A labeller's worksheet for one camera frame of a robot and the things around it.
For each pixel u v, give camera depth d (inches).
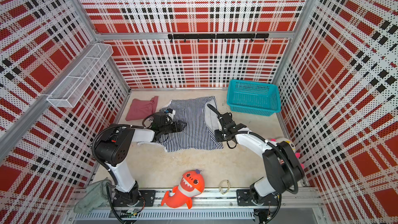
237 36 34.8
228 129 26.1
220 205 28.9
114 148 19.7
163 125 32.2
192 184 27.7
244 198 28.3
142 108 42.8
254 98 45.4
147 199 28.9
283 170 17.0
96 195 29.5
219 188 29.6
